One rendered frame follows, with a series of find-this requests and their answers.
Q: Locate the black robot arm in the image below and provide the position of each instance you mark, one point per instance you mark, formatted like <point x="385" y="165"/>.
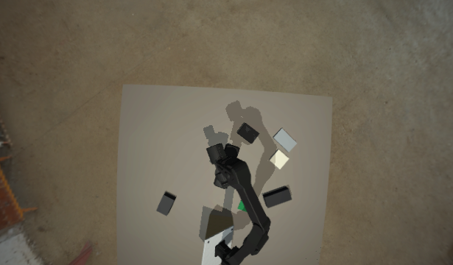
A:
<point x="231" y="171"/>

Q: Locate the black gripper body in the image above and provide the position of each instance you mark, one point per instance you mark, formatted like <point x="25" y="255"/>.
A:
<point x="229" y="150"/>

